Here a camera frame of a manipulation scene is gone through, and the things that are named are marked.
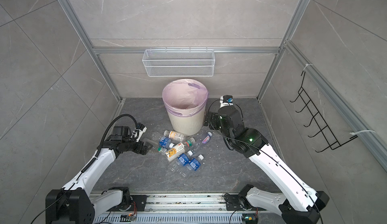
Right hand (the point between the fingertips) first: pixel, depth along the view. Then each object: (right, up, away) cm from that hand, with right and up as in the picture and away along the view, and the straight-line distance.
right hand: (213, 112), depth 68 cm
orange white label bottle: (-21, -15, +25) cm, 36 cm away
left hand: (-38, -16, +17) cm, 45 cm away
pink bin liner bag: (-16, +10, +32) cm, 37 cm away
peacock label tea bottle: (-21, -23, +16) cm, 35 cm away
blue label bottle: (-10, -29, +12) cm, 33 cm away
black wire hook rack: (+48, -11, -7) cm, 50 cm away
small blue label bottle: (-26, -18, +21) cm, 38 cm away
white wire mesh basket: (-33, +34, +33) cm, 57 cm away
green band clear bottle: (-33, -20, +22) cm, 45 cm away
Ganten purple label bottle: (-1, -16, +24) cm, 29 cm away
